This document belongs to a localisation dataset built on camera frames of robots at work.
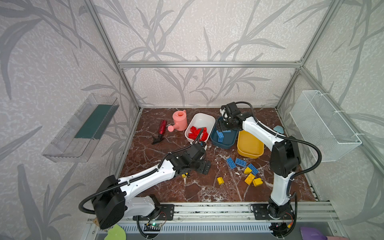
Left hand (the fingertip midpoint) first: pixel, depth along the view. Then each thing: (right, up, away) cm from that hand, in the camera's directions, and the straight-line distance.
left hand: (206, 160), depth 80 cm
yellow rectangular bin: (+28, +5, +14) cm, 32 cm away
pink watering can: (-17, +23, +21) cm, 35 cm away
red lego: (-7, +12, +20) cm, 24 cm away
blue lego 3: (+15, -5, +9) cm, 19 cm away
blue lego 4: (+21, -4, +10) cm, 24 cm away
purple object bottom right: (+48, -30, -12) cm, 58 cm away
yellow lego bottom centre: (+8, -12, +3) cm, 15 cm away
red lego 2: (-1, +11, +21) cm, 24 cm away
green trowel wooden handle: (-42, -31, -11) cm, 53 cm away
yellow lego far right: (+29, -13, +2) cm, 32 cm away
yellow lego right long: (+25, -12, +5) cm, 28 cm away
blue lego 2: (+15, +14, +25) cm, 33 cm away
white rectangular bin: (-3, +22, +30) cm, 37 cm away
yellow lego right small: (+24, -8, +6) cm, 26 cm away
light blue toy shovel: (+54, +16, +27) cm, 62 cm away
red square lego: (-8, +15, +22) cm, 28 cm away
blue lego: (+10, +11, +19) cm, 24 cm away
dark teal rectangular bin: (+16, +9, +19) cm, 26 cm away
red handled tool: (-30, +16, +25) cm, 43 cm away
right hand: (+11, +21, +14) cm, 28 cm away
